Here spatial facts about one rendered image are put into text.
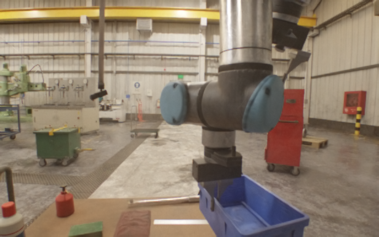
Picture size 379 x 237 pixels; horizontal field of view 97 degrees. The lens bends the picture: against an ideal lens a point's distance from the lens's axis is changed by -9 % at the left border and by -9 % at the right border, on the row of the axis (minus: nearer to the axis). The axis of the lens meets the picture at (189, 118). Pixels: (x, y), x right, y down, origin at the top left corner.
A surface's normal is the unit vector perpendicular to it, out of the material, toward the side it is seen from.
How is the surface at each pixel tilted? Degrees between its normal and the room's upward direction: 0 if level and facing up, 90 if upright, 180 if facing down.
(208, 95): 69
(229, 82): 92
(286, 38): 135
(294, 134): 90
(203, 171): 90
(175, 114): 90
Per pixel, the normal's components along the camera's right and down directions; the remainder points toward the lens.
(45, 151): 0.21, 0.09
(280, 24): 0.07, 0.48
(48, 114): -0.14, 0.08
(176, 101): -0.76, 0.04
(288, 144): -0.47, 0.07
